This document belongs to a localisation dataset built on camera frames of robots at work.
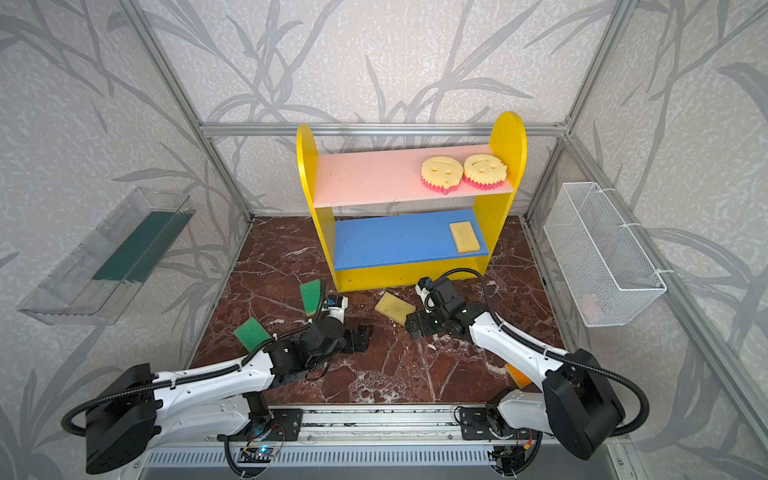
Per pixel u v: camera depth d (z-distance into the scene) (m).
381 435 0.73
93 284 0.64
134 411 0.41
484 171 0.71
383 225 0.99
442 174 0.70
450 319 0.63
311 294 0.96
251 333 0.89
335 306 0.72
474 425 0.73
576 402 0.41
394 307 0.94
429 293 0.68
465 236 0.94
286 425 0.74
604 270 0.62
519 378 0.80
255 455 0.72
